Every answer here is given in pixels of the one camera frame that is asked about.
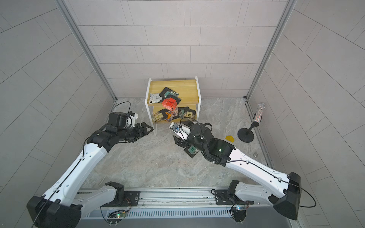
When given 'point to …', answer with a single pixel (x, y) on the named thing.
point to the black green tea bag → (168, 93)
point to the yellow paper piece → (230, 138)
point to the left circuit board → (116, 216)
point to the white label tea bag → (155, 98)
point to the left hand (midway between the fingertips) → (152, 129)
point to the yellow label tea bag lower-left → (157, 116)
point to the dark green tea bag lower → (181, 111)
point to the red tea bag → (169, 103)
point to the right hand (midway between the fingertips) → (178, 128)
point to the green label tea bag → (191, 151)
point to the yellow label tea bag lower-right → (189, 116)
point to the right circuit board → (239, 213)
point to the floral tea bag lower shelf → (174, 113)
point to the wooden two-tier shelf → (189, 90)
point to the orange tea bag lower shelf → (169, 115)
